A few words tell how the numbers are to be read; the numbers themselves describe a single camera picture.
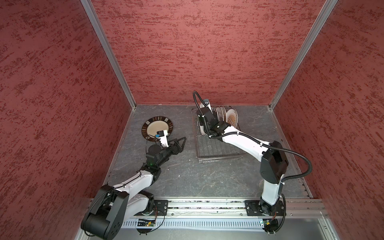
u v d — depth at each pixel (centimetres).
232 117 98
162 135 74
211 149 95
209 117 63
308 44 85
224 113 90
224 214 73
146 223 72
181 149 74
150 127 107
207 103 72
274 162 47
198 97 70
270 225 71
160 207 74
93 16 74
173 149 73
